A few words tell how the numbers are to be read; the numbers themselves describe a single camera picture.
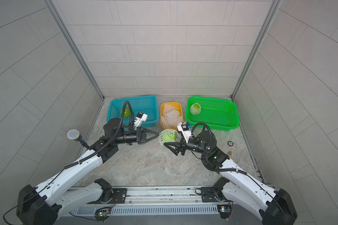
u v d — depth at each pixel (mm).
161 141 610
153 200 704
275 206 388
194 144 595
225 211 678
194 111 995
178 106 1047
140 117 631
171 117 965
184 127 572
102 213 639
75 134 690
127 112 1011
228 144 889
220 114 1043
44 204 366
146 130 616
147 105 1082
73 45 851
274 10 722
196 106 1016
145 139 596
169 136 607
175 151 590
